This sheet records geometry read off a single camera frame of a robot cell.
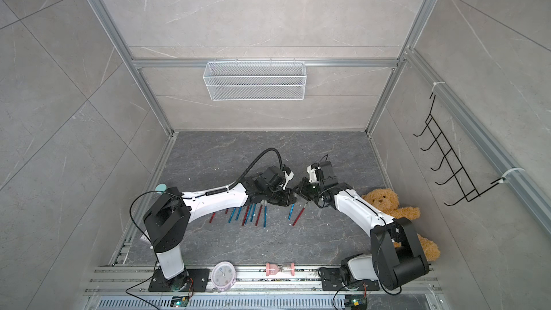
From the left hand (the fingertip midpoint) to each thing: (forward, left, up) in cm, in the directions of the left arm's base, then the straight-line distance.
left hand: (301, 200), depth 82 cm
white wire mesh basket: (+53, +18, +19) cm, 59 cm away
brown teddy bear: (-1, -34, 0) cm, 34 cm away
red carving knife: (-2, 0, -10) cm, 11 cm away
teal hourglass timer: (+8, +57, -1) cm, 58 cm away
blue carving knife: (-1, +29, -10) cm, 30 cm away
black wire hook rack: (-9, -46, +21) cm, 52 cm away
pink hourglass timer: (-22, +11, -8) cm, 26 cm away
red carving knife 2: (-3, +23, -11) cm, 26 cm away
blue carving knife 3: (0, +20, -11) cm, 23 cm away
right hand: (+6, +1, -1) cm, 6 cm away
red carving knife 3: (-1, +17, -10) cm, 20 cm away
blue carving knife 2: (+1, +26, -11) cm, 28 cm away
